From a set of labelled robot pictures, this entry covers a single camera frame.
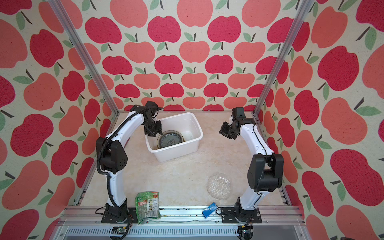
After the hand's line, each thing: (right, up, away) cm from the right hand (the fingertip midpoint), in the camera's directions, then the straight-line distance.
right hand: (222, 134), depth 89 cm
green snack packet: (-42, -36, -13) cm, 57 cm away
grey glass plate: (-34, -3, +10) cm, 36 cm away
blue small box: (-10, -37, -16) cm, 41 cm away
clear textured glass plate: (-3, -29, -5) cm, 29 cm away
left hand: (-37, 0, +2) cm, 37 cm away
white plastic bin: (-20, +6, +11) cm, 23 cm away
